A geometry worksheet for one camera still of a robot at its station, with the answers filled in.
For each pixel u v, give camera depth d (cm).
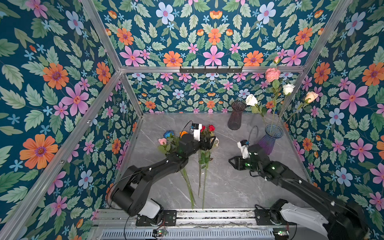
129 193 43
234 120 102
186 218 75
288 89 74
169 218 73
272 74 75
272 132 86
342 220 39
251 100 69
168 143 99
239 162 69
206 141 75
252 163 64
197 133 74
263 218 74
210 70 93
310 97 70
